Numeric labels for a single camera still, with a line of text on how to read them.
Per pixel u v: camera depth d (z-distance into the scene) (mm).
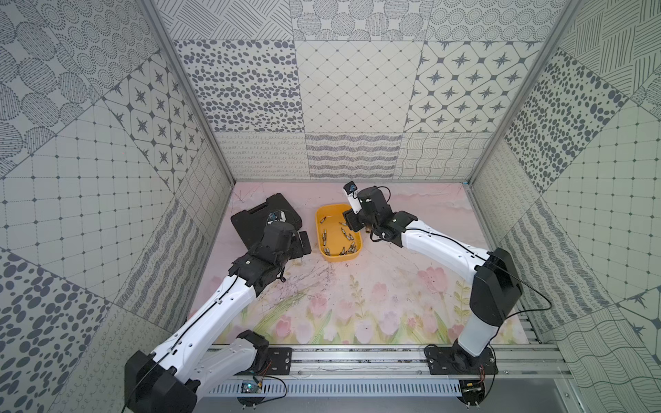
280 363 740
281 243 557
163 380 374
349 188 731
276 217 682
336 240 1011
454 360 668
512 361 763
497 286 454
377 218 638
